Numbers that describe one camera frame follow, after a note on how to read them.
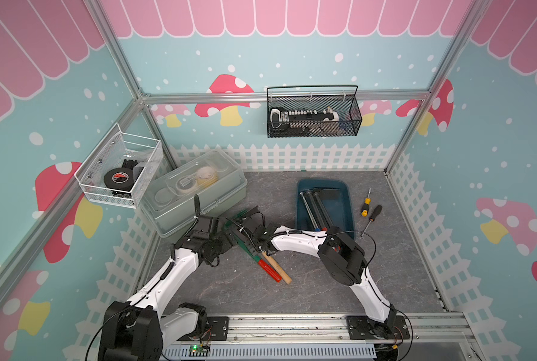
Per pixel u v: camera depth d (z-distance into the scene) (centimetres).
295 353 158
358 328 74
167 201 83
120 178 71
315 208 99
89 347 38
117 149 81
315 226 92
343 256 56
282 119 89
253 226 74
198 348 73
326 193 111
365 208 104
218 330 74
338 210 104
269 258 89
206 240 66
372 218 101
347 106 95
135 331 39
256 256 89
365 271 56
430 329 76
